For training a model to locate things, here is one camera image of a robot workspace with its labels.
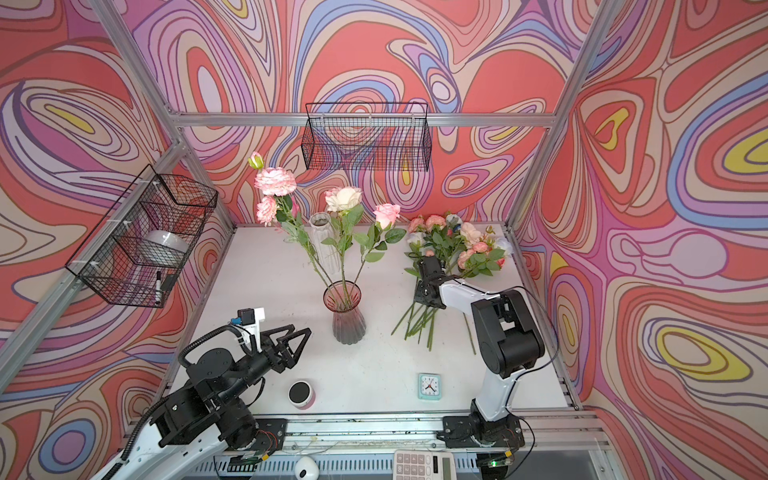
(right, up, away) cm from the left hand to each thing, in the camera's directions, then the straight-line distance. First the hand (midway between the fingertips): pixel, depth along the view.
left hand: (306, 331), depth 67 cm
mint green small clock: (+30, -18, +12) cm, 37 cm away
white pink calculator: (+27, -32, +2) cm, 42 cm away
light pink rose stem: (+16, +21, +3) cm, 26 cm away
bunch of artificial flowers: (+44, -7, +24) cm, 51 cm away
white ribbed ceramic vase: (-2, +25, +21) cm, 33 cm away
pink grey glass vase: (+7, +6, +12) cm, 15 cm away
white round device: (0, -31, 0) cm, 31 cm away
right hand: (+33, +2, +31) cm, 45 cm away
